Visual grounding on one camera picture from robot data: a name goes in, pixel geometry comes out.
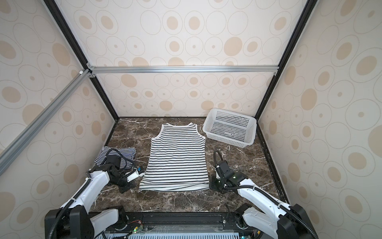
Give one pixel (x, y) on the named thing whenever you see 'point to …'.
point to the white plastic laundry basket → (234, 128)
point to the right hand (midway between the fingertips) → (213, 185)
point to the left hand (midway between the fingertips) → (135, 181)
